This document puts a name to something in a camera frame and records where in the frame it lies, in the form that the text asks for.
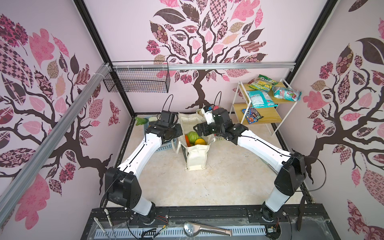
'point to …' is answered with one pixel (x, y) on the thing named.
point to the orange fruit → (200, 141)
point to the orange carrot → (187, 140)
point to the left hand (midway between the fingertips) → (179, 132)
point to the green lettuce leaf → (141, 121)
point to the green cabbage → (193, 136)
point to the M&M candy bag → (252, 115)
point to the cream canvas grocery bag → (195, 158)
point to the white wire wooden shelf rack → (241, 100)
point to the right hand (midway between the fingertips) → (200, 122)
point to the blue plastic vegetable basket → (167, 145)
